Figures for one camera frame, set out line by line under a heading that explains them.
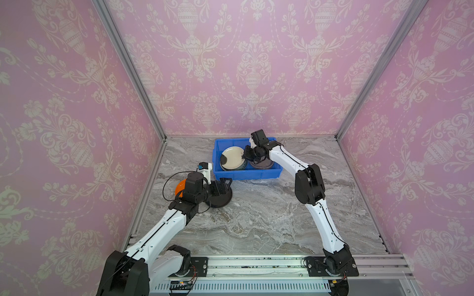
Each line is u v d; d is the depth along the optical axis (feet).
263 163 3.40
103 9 2.30
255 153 2.94
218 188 2.37
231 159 3.46
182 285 2.40
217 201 3.01
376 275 2.41
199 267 2.44
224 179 2.40
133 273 1.29
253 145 2.92
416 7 2.25
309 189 2.12
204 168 2.41
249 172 3.30
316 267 2.39
